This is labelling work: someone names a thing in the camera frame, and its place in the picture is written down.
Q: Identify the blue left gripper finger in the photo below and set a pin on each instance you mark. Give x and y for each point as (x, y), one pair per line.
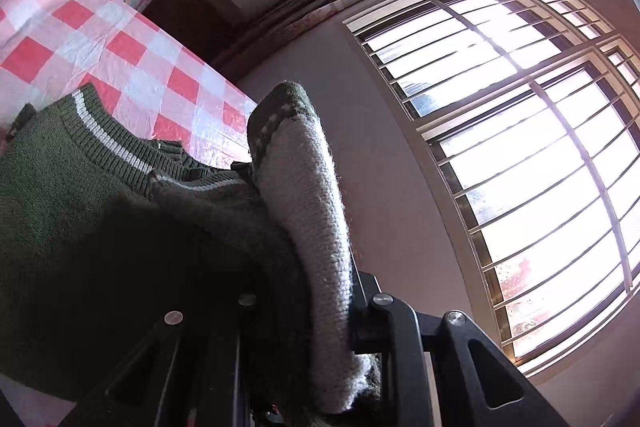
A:
(380, 322)

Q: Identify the green and white knit sweater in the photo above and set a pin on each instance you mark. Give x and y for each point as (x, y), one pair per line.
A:
(279, 231)

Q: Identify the barred window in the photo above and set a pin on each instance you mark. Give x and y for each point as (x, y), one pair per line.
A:
(529, 113)

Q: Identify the wooden nightstand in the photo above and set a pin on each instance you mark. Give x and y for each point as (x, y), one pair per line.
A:
(205, 27)

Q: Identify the pink checkered bed sheet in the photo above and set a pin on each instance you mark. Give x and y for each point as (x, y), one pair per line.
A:
(115, 56)

